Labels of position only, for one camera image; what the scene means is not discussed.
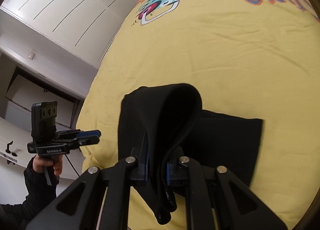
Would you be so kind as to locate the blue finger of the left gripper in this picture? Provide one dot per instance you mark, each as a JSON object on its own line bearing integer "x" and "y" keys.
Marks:
{"x": 89, "y": 133}

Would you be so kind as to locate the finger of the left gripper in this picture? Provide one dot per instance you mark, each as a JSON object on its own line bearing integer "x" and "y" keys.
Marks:
{"x": 86, "y": 140}

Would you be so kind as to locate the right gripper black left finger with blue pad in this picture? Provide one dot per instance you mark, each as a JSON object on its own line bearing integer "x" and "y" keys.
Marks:
{"x": 98, "y": 199}

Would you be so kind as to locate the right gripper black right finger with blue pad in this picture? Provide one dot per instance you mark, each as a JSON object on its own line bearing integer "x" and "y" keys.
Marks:
{"x": 216, "y": 199}

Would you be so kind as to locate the black pants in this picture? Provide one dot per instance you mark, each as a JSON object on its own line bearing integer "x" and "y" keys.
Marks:
{"x": 172, "y": 121}

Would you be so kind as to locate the black sleeved forearm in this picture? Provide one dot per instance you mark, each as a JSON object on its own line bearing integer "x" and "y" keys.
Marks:
{"x": 40, "y": 195}

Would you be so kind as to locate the person's hand on handle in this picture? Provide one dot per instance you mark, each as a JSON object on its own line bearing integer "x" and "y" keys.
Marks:
{"x": 39, "y": 163}

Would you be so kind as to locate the white wardrobe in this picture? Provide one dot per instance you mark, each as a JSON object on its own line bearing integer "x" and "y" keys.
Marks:
{"x": 85, "y": 28}

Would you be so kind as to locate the yellow dinosaur bed cover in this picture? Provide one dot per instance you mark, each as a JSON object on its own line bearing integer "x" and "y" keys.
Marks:
{"x": 247, "y": 58}

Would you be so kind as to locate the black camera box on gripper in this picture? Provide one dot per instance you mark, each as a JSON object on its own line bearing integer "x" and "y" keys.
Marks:
{"x": 43, "y": 116}

